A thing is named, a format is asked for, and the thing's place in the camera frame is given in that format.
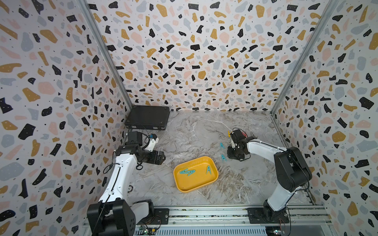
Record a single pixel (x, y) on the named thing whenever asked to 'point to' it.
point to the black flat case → (147, 117)
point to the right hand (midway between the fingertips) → (229, 155)
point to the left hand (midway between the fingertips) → (157, 156)
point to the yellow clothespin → (229, 133)
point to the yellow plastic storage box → (184, 183)
